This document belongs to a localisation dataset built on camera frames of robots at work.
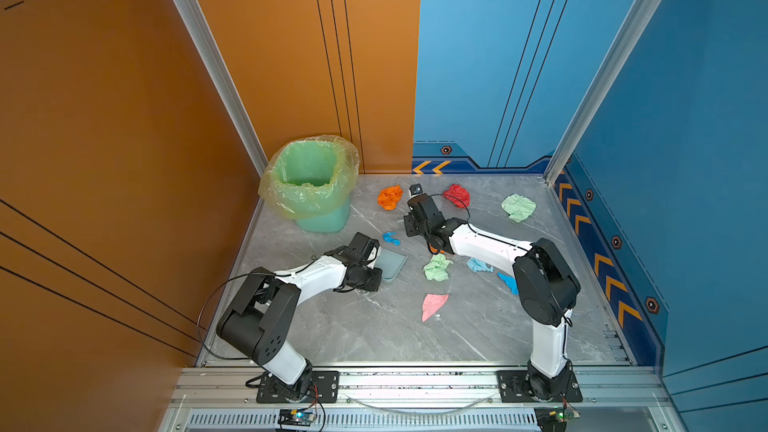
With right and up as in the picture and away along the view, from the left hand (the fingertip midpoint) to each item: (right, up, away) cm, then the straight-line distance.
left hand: (377, 279), depth 92 cm
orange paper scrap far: (+3, +26, +20) cm, 33 cm away
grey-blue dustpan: (+4, +5, +2) cm, 6 cm away
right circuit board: (+43, -27, -22) cm, 55 cm away
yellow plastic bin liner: (-18, +24, -11) cm, 32 cm away
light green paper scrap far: (+51, +22, +17) cm, 58 cm away
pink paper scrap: (+16, -6, -5) cm, 18 cm away
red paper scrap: (+30, +27, +20) cm, 45 cm away
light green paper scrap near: (+19, +3, 0) cm, 19 cm away
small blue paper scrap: (+3, +12, +10) cm, 16 cm away
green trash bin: (-15, +17, +6) cm, 24 cm away
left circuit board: (-18, -28, -21) cm, 39 cm away
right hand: (+10, +20, +3) cm, 22 cm away
